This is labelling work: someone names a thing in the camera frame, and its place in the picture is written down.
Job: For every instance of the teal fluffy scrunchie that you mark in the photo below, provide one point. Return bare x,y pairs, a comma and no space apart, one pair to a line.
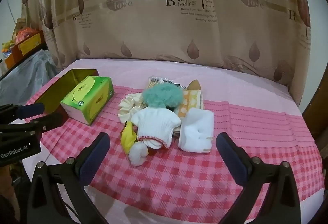
161,97

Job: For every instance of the black packet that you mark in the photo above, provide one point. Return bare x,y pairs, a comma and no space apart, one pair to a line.
177,84

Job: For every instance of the brown makeup sponge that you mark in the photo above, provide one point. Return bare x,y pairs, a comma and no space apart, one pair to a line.
194,85

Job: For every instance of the white folded towel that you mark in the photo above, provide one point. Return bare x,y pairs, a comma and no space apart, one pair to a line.
196,129

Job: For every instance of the small white rolled sock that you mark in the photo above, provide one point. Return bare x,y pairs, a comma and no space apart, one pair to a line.
138,155

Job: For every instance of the green tissue box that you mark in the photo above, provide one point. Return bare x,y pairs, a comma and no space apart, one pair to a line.
87,98

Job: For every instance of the beige leaf print curtain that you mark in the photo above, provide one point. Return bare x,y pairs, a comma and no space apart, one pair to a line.
153,34

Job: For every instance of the cream scrunchie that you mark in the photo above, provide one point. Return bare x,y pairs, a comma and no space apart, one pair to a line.
128,107

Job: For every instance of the brown wooden furniture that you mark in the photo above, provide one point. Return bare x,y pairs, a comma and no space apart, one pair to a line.
316,116

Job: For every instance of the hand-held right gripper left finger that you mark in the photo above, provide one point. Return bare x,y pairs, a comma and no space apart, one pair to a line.
94,160

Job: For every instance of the orange box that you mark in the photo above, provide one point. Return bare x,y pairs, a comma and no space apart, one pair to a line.
25,43

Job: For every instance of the yellow orange checked towel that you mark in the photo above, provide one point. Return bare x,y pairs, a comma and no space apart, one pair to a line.
192,101

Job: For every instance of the white knitted sock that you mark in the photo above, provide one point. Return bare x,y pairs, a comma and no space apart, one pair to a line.
153,124

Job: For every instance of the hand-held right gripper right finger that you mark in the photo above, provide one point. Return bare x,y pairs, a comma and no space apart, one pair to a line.
230,160

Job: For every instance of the gold and red tin box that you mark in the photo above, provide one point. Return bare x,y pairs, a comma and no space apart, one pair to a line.
59,88

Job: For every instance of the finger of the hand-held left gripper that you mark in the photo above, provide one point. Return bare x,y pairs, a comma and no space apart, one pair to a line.
30,109
48,121

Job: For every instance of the grey plastic bag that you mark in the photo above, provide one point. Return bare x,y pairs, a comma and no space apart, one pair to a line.
30,73

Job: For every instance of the yellow cloth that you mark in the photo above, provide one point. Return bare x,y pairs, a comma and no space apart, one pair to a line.
128,137

